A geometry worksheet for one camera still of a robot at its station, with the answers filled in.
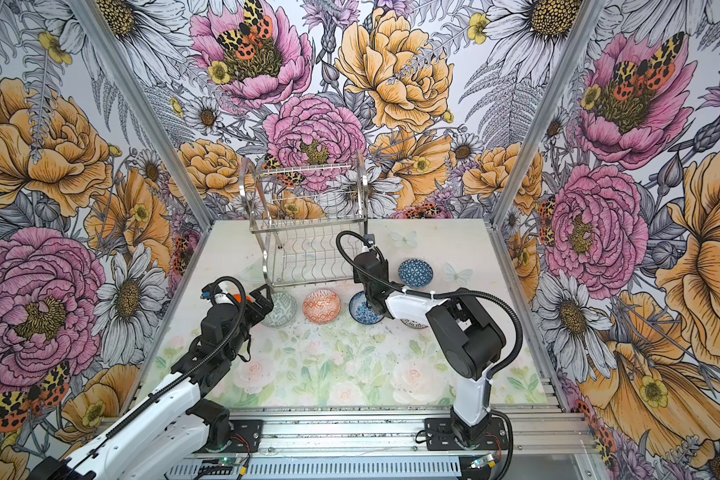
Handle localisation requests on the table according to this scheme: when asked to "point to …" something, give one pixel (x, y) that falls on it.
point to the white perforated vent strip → (193, 472)
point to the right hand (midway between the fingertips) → (368, 263)
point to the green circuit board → (222, 461)
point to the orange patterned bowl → (321, 306)
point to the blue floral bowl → (361, 312)
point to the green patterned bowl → (283, 313)
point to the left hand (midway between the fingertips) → (260, 301)
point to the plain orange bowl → (238, 298)
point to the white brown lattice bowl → (413, 324)
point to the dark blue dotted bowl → (415, 273)
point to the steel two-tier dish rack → (313, 219)
